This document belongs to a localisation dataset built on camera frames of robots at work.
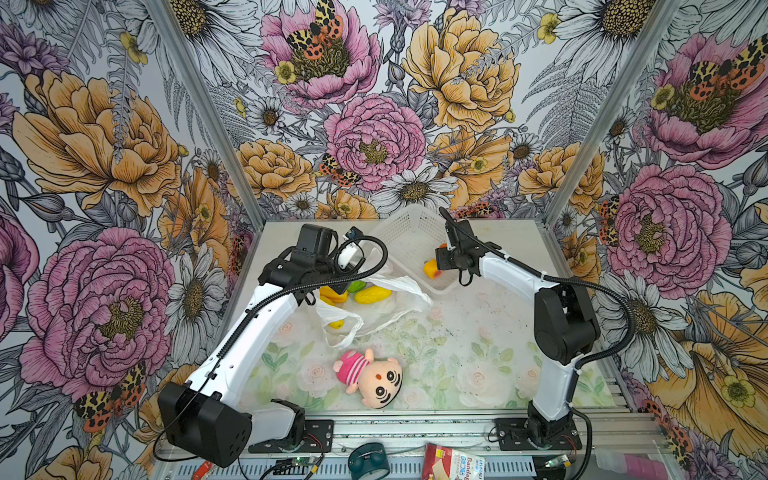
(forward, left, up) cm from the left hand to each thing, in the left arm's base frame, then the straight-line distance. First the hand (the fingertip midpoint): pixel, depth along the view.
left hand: (346, 277), depth 78 cm
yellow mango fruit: (+6, -6, -19) cm, 21 cm away
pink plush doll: (-22, -8, -14) cm, 27 cm away
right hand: (+14, -30, -13) cm, 36 cm away
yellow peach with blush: (+14, -25, -17) cm, 33 cm away
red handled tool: (-38, +33, -23) cm, 55 cm away
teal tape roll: (-37, -6, -13) cm, 40 cm away
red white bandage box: (-38, -23, -18) cm, 48 cm away
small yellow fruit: (-3, +4, -20) cm, 21 cm away
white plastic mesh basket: (+32, -18, -21) cm, 43 cm away
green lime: (+9, -1, -18) cm, 20 cm away
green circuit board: (-37, +10, -22) cm, 44 cm away
